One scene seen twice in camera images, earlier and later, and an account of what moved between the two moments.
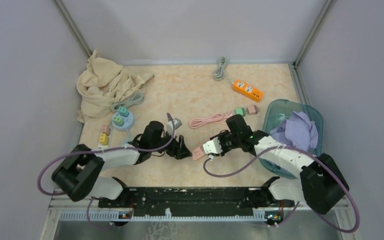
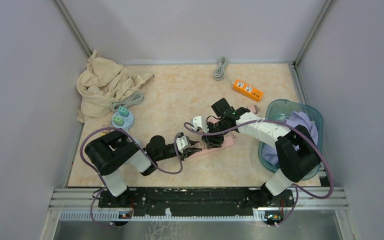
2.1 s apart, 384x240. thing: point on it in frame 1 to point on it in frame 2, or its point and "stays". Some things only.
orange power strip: (249, 91) stays
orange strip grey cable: (219, 72) stays
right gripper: (220, 138) to (212, 142)
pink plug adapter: (252, 110) stays
